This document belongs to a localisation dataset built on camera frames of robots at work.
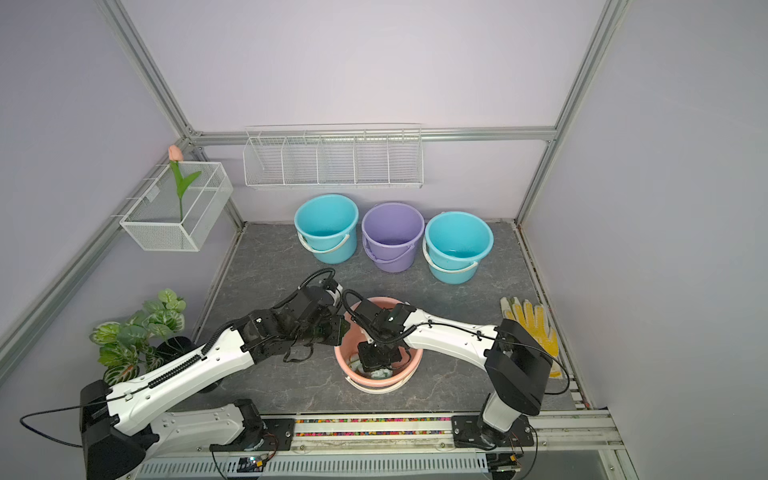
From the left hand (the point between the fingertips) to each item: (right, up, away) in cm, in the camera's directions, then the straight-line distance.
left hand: (348, 329), depth 74 cm
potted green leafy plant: (-43, -1, -9) cm, 44 cm away
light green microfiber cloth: (+9, -9, -3) cm, 13 cm away
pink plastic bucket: (-1, -8, +5) cm, 10 cm away
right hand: (+4, -11, +5) cm, 13 cm away
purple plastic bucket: (+10, +26, +21) cm, 35 cm away
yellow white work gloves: (+55, -2, +20) cm, 59 cm away
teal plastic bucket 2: (-11, +28, +25) cm, 39 cm away
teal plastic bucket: (+32, +22, +28) cm, 48 cm away
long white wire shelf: (-10, +54, +33) cm, 65 cm away
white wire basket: (-52, +28, +5) cm, 60 cm away
